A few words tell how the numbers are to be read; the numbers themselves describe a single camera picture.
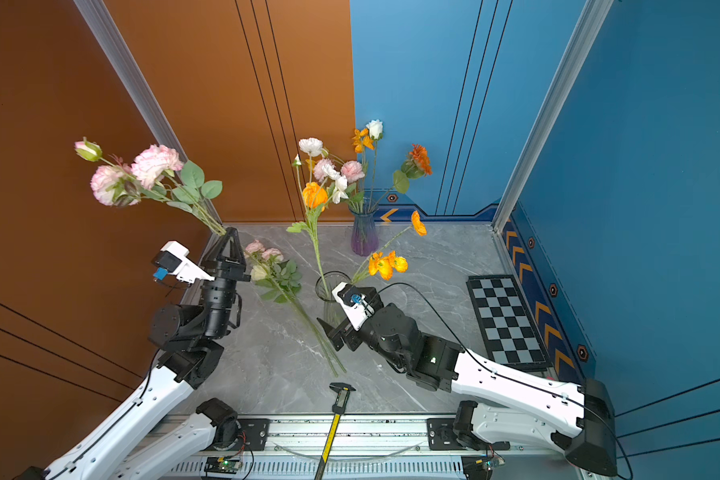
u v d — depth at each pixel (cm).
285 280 100
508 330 88
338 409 77
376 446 73
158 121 89
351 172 92
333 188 74
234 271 53
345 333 56
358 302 53
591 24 71
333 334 56
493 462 70
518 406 44
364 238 105
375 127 89
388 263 63
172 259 48
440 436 72
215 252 55
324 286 79
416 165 85
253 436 74
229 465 71
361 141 94
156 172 45
